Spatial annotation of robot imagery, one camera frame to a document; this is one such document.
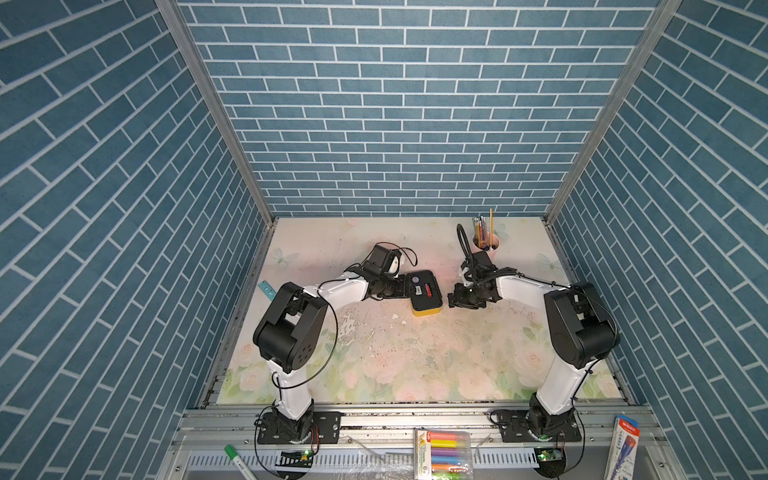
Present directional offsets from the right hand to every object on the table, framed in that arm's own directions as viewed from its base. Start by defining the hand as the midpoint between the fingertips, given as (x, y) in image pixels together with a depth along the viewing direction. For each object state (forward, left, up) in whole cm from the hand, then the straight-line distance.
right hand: (456, 302), depth 97 cm
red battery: (+2, +9, +3) cm, 10 cm away
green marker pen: (-45, +56, 0) cm, 71 cm away
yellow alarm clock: (+1, +10, +2) cm, 11 cm away
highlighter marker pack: (-42, +5, +1) cm, 42 cm away
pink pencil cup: (+18, -9, +11) cm, 22 cm away
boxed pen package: (-40, -36, +1) cm, 54 cm away
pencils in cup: (+21, -6, +17) cm, 27 cm away
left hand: (-1, +13, +6) cm, 14 cm away
